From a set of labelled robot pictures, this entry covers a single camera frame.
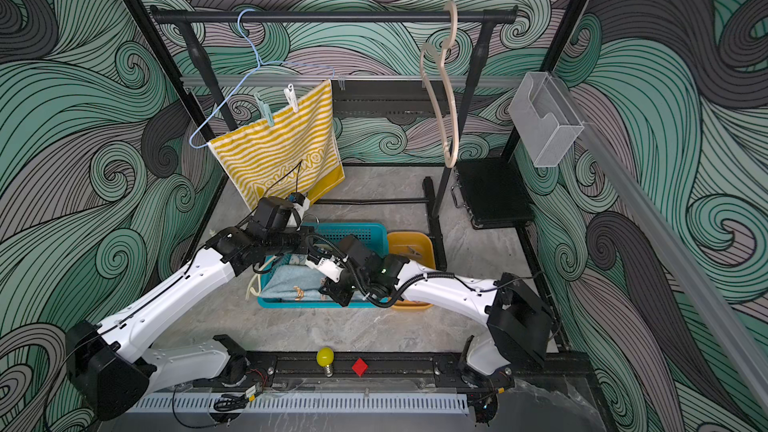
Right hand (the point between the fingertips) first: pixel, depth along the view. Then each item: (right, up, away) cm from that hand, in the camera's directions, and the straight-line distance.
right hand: (319, 290), depth 74 cm
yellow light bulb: (+2, -17, -1) cm, 17 cm away
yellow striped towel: (-7, +35, +6) cm, 36 cm away
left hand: (-1, +14, +3) cm, 14 cm away
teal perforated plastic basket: (+14, +12, +16) cm, 25 cm away
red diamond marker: (+11, -19, -1) cm, 22 cm away
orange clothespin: (-5, -1, 0) cm, 5 cm away
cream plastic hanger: (-16, +2, +2) cm, 16 cm away
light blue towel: (-12, -1, +6) cm, 13 cm away
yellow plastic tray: (+28, +7, +21) cm, 36 cm away
